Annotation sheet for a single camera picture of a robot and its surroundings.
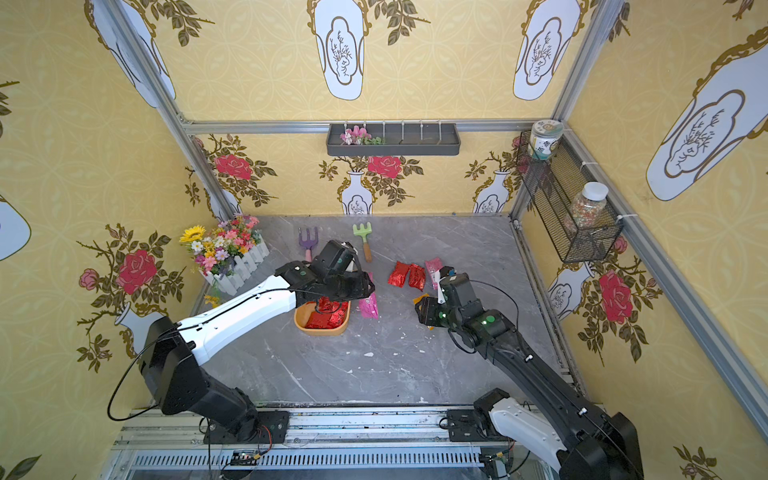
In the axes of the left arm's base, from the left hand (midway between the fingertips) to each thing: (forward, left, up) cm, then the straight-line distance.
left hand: (360, 285), depth 82 cm
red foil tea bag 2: (+11, -18, -13) cm, 24 cm away
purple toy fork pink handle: (+29, +22, -18) cm, 41 cm away
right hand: (-5, -18, -2) cm, 19 cm away
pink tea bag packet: (+16, -24, -14) cm, 32 cm away
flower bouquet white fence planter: (+13, +41, -1) cm, 43 cm away
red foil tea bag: (+11, -12, -14) cm, 21 cm away
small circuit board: (-37, +29, -19) cm, 50 cm away
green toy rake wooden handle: (+34, 0, -17) cm, 38 cm away
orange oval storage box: (-4, +16, -14) cm, 21 cm away
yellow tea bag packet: (+2, -17, -14) cm, 22 cm away
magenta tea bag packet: (-6, -2, -2) cm, 6 cm away
